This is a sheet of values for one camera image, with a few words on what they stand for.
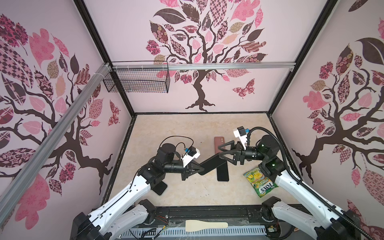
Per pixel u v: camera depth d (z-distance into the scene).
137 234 0.70
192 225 0.71
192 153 0.58
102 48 0.81
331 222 0.39
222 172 0.87
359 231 0.36
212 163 0.64
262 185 0.81
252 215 0.74
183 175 0.61
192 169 0.62
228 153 0.63
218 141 1.03
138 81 1.22
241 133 0.58
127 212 0.56
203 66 0.93
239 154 0.56
